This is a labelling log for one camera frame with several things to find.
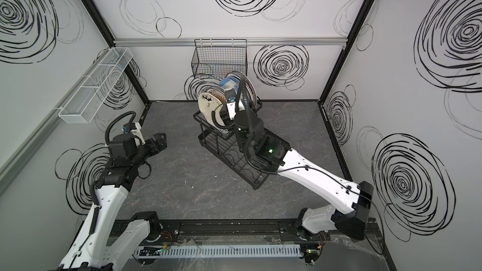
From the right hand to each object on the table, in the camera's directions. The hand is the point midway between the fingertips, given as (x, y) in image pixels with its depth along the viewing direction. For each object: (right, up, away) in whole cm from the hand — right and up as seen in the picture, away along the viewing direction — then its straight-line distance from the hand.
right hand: (234, 99), depth 63 cm
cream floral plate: (-11, -1, +15) cm, 19 cm away
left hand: (-33, -14, +14) cm, 39 cm away
